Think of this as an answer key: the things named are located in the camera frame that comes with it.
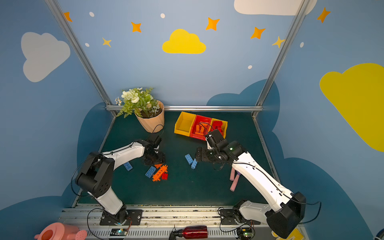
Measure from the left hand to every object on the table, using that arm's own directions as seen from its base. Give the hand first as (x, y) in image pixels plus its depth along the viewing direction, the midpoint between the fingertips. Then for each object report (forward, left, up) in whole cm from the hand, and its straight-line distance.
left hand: (162, 162), depth 92 cm
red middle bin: (+35, -23, +4) cm, 42 cm away
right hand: (-4, -24, +18) cm, 30 cm away
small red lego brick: (-9, -3, 0) cm, 9 cm away
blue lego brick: (-1, -20, 0) cm, 20 cm away
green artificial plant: (+28, +14, +25) cm, 40 cm away
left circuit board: (-36, +16, -2) cm, 39 cm away
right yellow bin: (+28, -42, +3) cm, 50 cm away
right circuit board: (-36, -45, -3) cm, 57 cm away
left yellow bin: (+33, -12, -2) cm, 35 cm away
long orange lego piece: (-8, +2, -1) cm, 8 cm away
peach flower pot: (+24, +8, +8) cm, 27 cm away
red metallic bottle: (-36, -20, +4) cm, 41 cm away
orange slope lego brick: (+27, -24, +1) cm, 36 cm away
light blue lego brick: (+3, -17, -1) cm, 17 cm away
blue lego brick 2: (-7, +7, -1) cm, 9 cm away
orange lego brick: (-2, +2, 0) cm, 3 cm away
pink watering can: (-37, +37, +9) cm, 53 cm away
